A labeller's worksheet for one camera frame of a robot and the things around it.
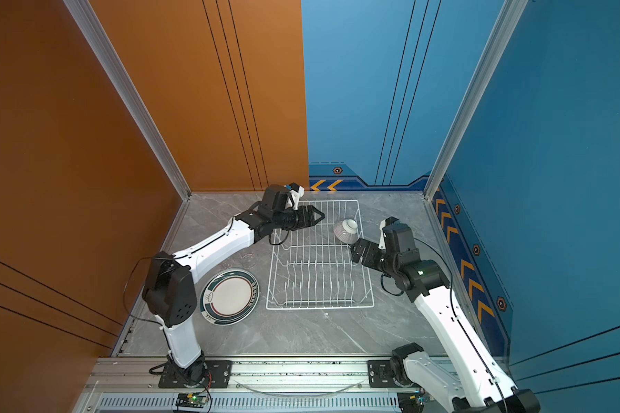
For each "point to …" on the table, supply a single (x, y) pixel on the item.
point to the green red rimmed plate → (229, 296)
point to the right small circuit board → (412, 402)
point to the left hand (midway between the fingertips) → (319, 214)
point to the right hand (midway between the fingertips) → (360, 251)
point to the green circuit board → (191, 400)
